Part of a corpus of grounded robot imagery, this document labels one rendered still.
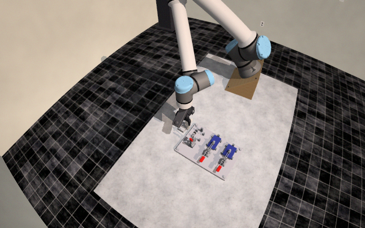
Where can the grey toggle clamp with red handle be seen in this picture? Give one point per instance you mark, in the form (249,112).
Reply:
(222,162)

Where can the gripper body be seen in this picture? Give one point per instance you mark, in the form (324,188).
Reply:
(190,111)

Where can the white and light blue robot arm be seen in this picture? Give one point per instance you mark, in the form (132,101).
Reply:
(246,46)

